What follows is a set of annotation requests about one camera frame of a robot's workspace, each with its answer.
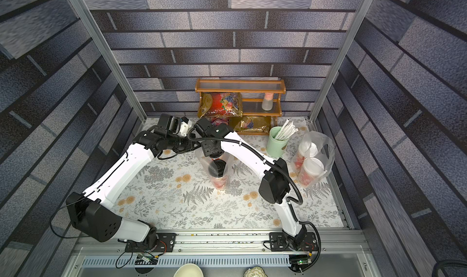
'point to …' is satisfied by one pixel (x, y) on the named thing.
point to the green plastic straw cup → (275, 147)
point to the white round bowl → (189, 270)
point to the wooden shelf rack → (249, 107)
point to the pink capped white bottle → (267, 104)
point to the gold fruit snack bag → (253, 124)
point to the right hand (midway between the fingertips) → (212, 147)
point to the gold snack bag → (205, 104)
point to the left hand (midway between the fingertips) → (202, 143)
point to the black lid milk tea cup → (216, 171)
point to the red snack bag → (226, 104)
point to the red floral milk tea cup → (306, 149)
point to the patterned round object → (256, 271)
